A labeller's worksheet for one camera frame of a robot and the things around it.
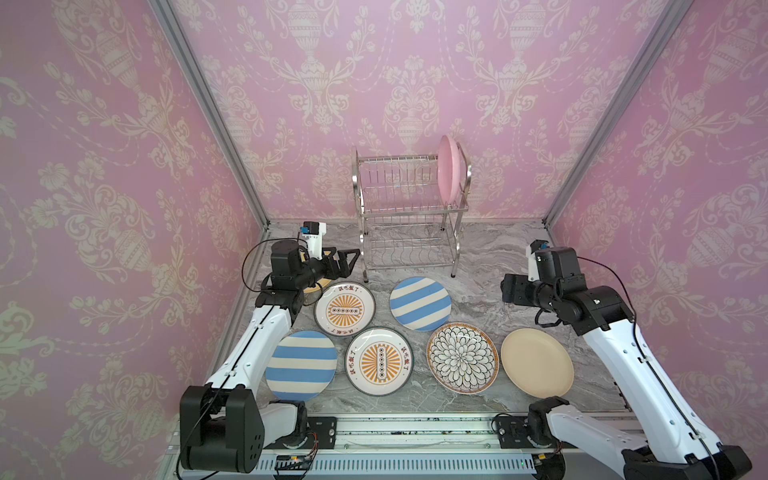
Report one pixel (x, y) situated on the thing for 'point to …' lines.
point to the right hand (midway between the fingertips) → (518, 284)
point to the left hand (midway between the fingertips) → (349, 252)
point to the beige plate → (538, 362)
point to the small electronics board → (292, 462)
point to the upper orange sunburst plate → (344, 309)
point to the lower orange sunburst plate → (379, 361)
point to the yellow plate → (321, 283)
